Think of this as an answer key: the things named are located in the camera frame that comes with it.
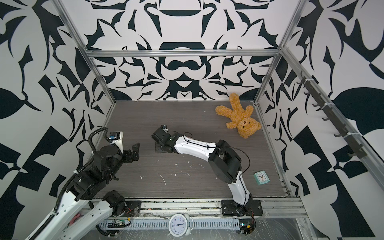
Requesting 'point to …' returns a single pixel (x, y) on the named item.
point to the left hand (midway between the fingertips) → (129, 142)
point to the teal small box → (261, 177)
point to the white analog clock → (180, 225)
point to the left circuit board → (119, 223)
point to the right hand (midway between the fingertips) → (158, 147)
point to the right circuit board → (246, 226)
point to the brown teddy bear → (246, 126)
